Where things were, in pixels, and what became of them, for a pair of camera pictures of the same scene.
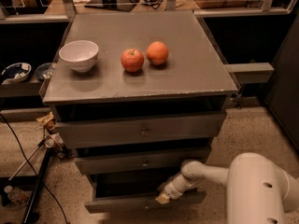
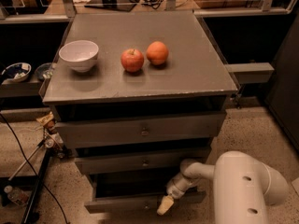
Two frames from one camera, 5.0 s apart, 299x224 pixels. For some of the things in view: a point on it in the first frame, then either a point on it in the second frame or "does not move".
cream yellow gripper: x=170 y=189 to x=175 y=188
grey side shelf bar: x=251 y=72 does not move
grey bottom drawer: x=120 y=191 does not move
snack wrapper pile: x=52 y=140 does not move
